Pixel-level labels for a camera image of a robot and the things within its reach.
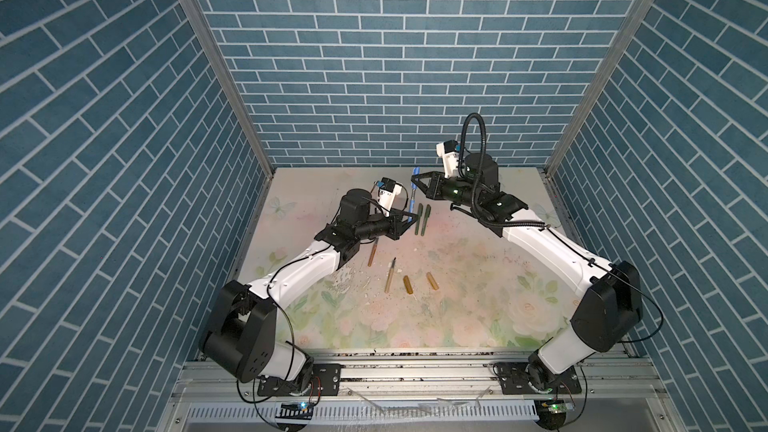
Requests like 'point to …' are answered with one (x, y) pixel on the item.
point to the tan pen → (389, 279)
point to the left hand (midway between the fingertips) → (417, 218)
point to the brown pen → (372, 255)
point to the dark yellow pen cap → (408, 285)
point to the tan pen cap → (432, 281)
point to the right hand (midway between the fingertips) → (409, 176)
